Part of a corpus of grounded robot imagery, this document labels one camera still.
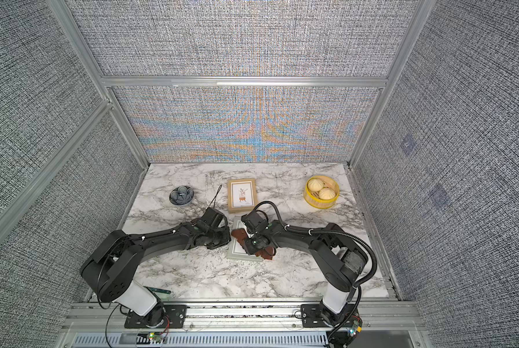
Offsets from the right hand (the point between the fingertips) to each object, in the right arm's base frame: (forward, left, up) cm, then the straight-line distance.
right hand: (249, 241), depth 90 cm
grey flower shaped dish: (+23, +33, 0) cm, 40 cm away
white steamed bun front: (+22, -36, +3) cm, 42 cm away
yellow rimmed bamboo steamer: (+20, -29, +2) cm, 35 cm away
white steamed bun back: (+26, -31, +4) cm, 41 cm away
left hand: (0, +6, 0) cm, 6 cm away
